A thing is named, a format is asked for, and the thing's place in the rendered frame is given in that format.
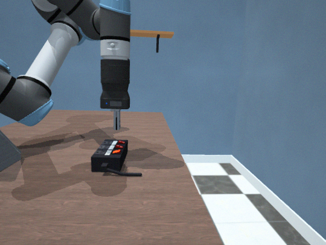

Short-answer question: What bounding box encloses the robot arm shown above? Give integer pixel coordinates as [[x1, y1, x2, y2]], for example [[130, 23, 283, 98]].
[[0, 0, 131, 126]]

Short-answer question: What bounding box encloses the black power strip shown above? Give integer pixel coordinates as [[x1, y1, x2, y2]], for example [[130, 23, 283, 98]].
[[91, 139, 142, 176]]

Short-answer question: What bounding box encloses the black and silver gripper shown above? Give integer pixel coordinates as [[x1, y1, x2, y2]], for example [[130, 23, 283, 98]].
[[100, 39, 130, 130]]

